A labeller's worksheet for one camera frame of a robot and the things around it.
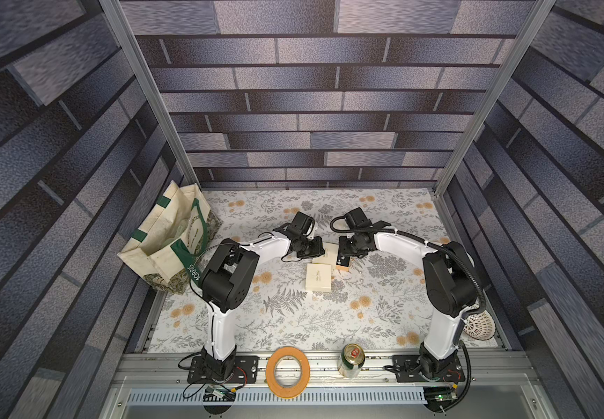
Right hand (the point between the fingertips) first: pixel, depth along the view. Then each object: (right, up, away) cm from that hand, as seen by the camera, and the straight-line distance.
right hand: (341, 248), depth 96 cm
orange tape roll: (-22, -35, -26) cm, 49 cm away
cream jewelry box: (-4, -3, -1) cm, 5 cm away
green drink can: (-1, -25, -30) cm, 39 cm away
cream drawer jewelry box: (-9, -9, -6) cm, 14 cm away
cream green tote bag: (-55, +4, -20) cm, 59 cm away
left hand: (-6, 0, -2) cm, 6 cm away
